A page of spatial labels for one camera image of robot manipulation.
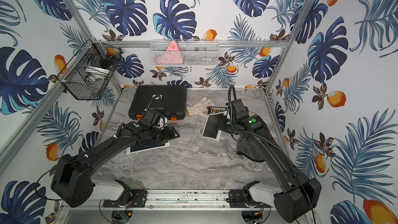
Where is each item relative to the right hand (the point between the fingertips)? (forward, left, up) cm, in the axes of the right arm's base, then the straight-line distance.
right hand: (220, 123), depth 77 cm
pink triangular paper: (+38, +26, +15) cm, 49 cm away
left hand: (-3, +23, -7) cm, 24 cm away
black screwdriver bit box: (+24, +3, -19) cm, 30 cm away
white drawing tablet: (-5, +44, -20) cm, 49 cm away
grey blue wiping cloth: (-3, -16, -18) cm, 24 cm away
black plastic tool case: (+28, +31, -15) cm, 45 cm away
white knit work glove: (+27, +11, -21) cm, 36 cm away
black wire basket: (+39, +74, +15) cm, 85 cm away
